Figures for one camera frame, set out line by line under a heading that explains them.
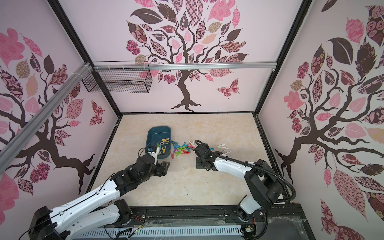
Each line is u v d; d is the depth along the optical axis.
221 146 1.00
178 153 0.97
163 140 1.04
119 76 0.95
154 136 1.06
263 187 0.44
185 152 0.97
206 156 0.68
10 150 0.50
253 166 0.47
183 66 0.92
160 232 0.70
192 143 1.00
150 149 0.67
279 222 0.73
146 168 0.58
